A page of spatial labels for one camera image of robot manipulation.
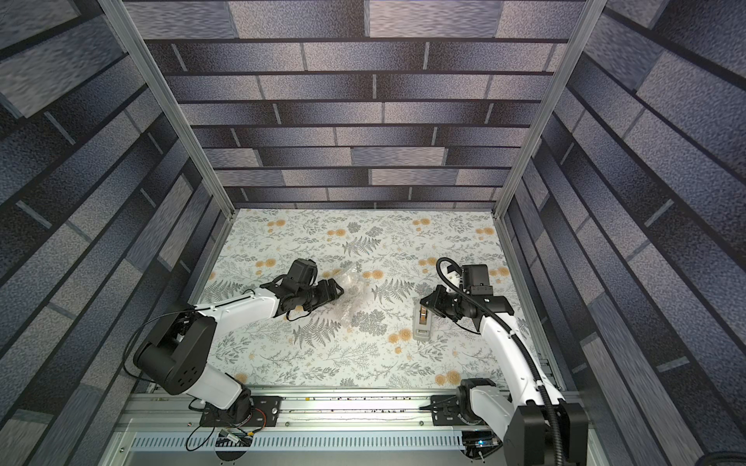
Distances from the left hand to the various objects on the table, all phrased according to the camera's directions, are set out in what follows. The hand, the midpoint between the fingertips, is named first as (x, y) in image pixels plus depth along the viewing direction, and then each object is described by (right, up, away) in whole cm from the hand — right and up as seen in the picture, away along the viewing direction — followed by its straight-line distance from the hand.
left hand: (339, 293), depth 90 cm
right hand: (+25, 0, -9) cm, 26 cm away
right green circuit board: (+39, -33, -19) cm, 55 cm away
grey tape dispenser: (+26, -9, -3) cm, 27 cm away
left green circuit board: (-24, -33, -19) cm, 45 cm away
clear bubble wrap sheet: (+6, -1, -1) cm, 6 cm away
